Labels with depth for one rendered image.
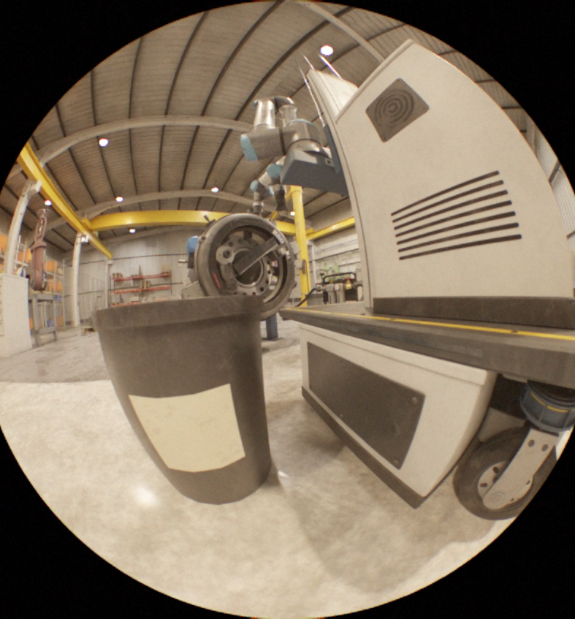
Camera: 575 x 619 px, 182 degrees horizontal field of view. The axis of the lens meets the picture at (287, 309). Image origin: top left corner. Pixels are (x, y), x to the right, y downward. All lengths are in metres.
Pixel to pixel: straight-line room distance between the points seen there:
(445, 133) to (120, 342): 0.48
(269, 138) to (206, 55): 7.49
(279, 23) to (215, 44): 1.98
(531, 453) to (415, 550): 0.21
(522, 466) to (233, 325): 0.42
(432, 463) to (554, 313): 0.21
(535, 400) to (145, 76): 8.89
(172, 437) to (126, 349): 0.12
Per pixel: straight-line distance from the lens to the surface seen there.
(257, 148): 0.86
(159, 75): 8.59
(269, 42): 8.22
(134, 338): 0.21
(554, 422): 0.29
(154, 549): 0.43
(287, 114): 1.35
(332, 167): 0.73
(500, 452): 0.34
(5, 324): 3.84
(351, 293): 1.65
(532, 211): 0.27
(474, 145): 0.31
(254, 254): 1.16
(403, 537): 0.39
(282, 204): 1.26
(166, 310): 0.18
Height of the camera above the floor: 0.36
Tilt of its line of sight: 3 degrees down
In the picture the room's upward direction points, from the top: 4 degrees counter-clockwise
